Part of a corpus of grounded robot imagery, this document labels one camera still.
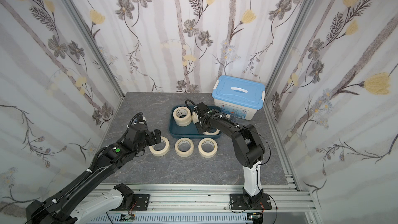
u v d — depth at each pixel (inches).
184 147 36.6
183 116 41.1
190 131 41.1
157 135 27.7
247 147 20.1
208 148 36.5
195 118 39.1
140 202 29.0
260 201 26.6
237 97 37.9
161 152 34.7
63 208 15.8
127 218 27.7
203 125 32.1
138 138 22.3
